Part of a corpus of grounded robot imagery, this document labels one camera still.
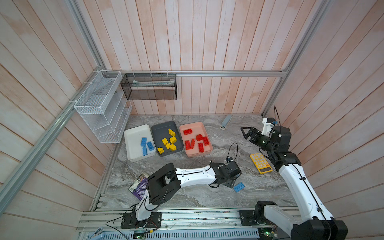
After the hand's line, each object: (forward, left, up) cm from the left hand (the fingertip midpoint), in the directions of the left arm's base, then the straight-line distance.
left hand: (225, 181), depth 82 cm
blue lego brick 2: (+23, +47, -1) cm, 52 cm away
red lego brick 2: (+29, +9, -3) cm, 31 cm away
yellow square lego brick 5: (+21, +40, -2) cm, 45 cm away
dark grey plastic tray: (+30, +36, 0) cm, 47 cm away
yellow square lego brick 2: (+28, +37, -1) cm, 47 cm away
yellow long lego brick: (+37, +34, -2) cm, 50 cm away
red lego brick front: (+24, +12, -3) cm, 27 cm away
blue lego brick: (+28, +52, -2) cm, 59 cm away
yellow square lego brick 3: (+23, +32, -1) cm, 39 cm away
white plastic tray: (+27, +55, -2) cm, 61 cm away
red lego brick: (+38, +22, -3) cm, 44 cm away
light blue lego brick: (+21, +50, -2) cm, 54 cm away
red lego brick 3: (+27, +22, -4) cm, 34 cm away
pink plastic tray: (+30, +16, -3) cm, 34 cm away
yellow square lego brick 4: (+24, +35, -1) cm, 42 cm away
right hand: (+19, -9, +23) cm, 31 cm away
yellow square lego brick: (+30, +32, -2) cm, 44 cm away
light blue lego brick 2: (-2, -8, -3) cm, 9 cm away
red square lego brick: (+32, +13, -2) cm, 34 cm away
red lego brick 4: (+27, +18, -2) cm, 32 cm away
